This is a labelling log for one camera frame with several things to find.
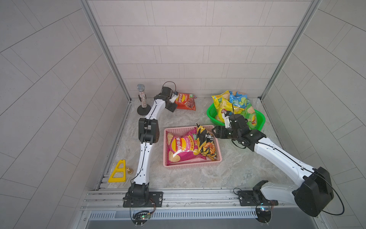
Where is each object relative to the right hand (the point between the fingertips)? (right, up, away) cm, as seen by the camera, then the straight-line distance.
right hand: (215, 130), depth 81 cm
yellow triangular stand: (-55, -22, -2) cm, 60 cm away
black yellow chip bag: (-5, -8, -1) cm, 10 cm away
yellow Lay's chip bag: (+10, +15, +11) cm, 21 cm away
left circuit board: (-37, -38, -15) cm, 55 cm away
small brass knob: (-48, -22, -3) cm, 53 cm away
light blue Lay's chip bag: (+19, +18, +16) cm, 31 cm away
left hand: (-28, +17, +31) cm, 46 cm away
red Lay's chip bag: (-18, +18, +27) cm, 37 cm away
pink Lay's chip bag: (-19, -9, 0) cm, 22 cm away
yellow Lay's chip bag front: (+5, +19, +17) cm, 26 cm away
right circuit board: (+21, -39, -12) cm, 46 cm away
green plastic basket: (+1, +8, +21) cm, 22 cm away
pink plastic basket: (-10, -19, +3) cm, 22 cm away
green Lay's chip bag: (+23, +8, +7) cm, 25 cm away
